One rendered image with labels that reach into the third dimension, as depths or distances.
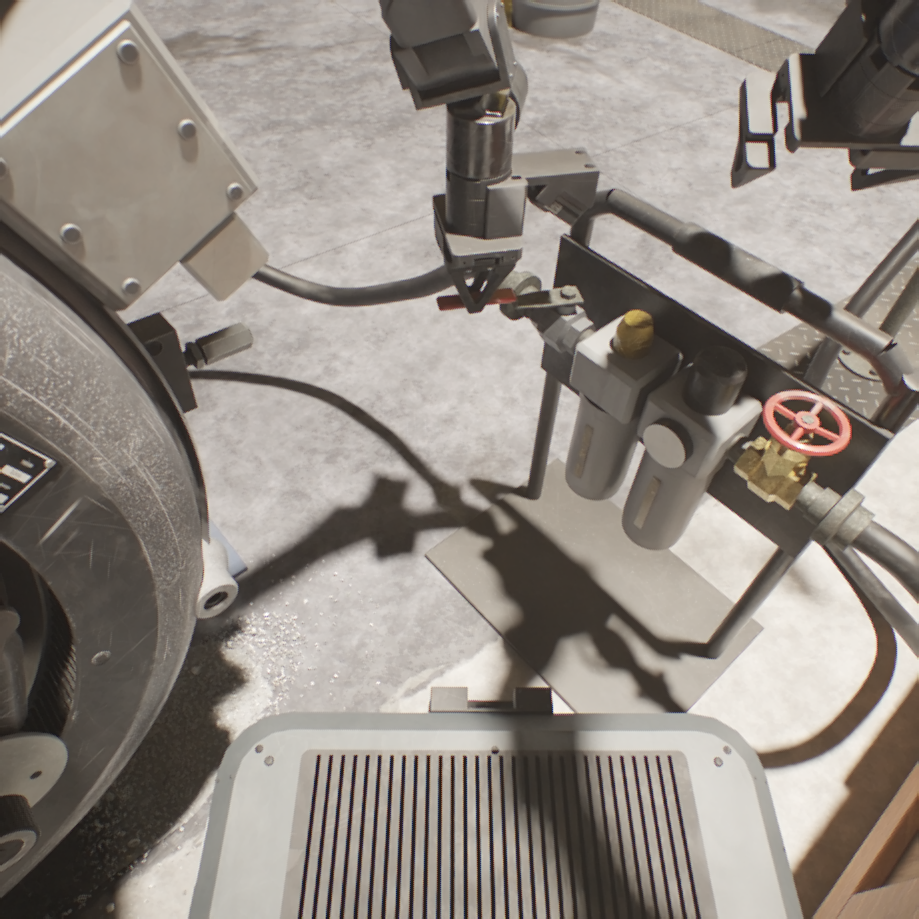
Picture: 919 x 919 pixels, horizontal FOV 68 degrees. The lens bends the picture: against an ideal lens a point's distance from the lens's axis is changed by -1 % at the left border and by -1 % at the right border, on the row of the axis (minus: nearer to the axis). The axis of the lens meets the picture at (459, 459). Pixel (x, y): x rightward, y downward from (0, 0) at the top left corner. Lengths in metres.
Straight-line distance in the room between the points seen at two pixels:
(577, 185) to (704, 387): 0.21
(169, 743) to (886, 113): 0.98
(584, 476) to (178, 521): 0.51
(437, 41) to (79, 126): 0.31
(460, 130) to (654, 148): 1.58
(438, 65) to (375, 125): 1.60
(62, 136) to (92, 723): 0.39
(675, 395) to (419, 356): 0.77
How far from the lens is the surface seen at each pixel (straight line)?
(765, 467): 0.68
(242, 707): 1.01
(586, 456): 0.80
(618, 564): 1.09
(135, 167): 0.36
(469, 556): 1.07
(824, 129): 0.54
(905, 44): 0.50
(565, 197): 0.67
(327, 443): 1.23
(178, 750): 1.01
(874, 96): 0.53
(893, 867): 0.95
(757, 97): 0.56
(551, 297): 0.75
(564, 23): 2.81
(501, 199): 0.63
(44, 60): 0.35
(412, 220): 1.75
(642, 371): 0.70
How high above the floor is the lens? 0.93
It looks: 51 degrees down
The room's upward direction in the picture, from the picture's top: 2 degrees clockwise
